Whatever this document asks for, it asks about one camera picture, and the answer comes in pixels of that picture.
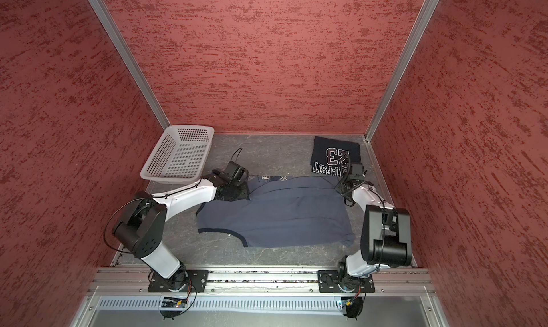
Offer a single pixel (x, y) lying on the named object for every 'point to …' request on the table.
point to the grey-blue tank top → (283, 210)
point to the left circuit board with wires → (170, 302)
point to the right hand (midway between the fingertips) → (341, 191)
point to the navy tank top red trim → (327, 158)
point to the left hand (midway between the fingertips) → (245, 197)
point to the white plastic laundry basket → (180, 155)
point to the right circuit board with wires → (353, 305)
